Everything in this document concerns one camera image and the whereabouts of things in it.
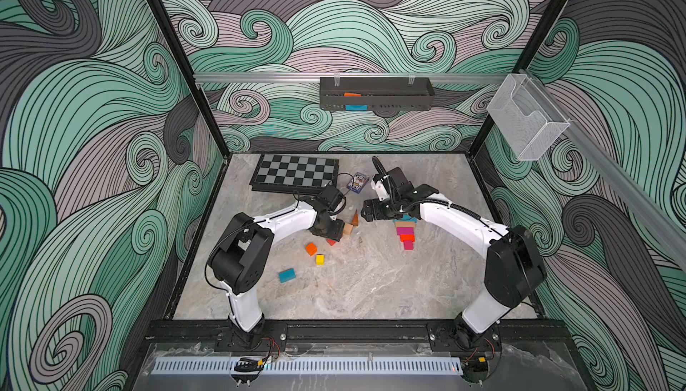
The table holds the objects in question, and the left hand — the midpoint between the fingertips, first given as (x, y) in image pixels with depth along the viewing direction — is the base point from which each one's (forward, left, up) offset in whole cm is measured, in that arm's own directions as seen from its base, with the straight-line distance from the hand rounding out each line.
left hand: (335, 230), depth 91 cm
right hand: (+3, -13, +7) cm, 15 cm away
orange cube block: (-5, +8, -3) cm, 10 cm away
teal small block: (-14, +16, -5) cm, 22 cm away
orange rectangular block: (-1, -26, -4) cm, 26 cm away
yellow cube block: (-10, +5, -2) cm, 11 cm away
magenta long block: (+2, -25, -4) cm, 26 cm away
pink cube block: (-3, -26, -4) cm, 26 cm away
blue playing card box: (+24, -9, -2) cm, 25 cm away
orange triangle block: (+6, -8, -3) cm, 10 cm away
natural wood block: (+2, -4, -1) cm, 5 cm away
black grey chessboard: (+26, +18, 0) cm, 31 cm away
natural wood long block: (+4, -26, -3) cm, 26 cm away
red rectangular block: (-3, +2, -4) cm, 5 cm away
